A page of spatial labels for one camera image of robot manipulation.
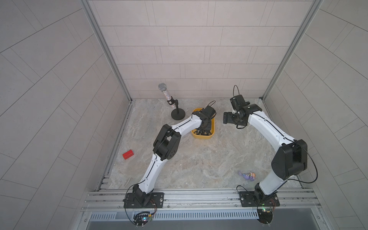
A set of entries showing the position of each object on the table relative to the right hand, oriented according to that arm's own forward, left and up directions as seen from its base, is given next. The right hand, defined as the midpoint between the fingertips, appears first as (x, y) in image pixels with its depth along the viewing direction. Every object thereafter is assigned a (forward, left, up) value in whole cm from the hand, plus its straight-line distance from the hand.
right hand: (229, 119), depth 88 cm
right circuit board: (-48, -9, -15) cm, 51 cm away
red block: (-15, +62, -9) cm, 65 cm away
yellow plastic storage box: (-2, +11, -1) cm, 11 cm away
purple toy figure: (-30, -7, -12) cm, 33 cm away
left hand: (+4, +12, -12) cm, 17 cm away
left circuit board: (-45, +51, -14) cm, 69 cm away
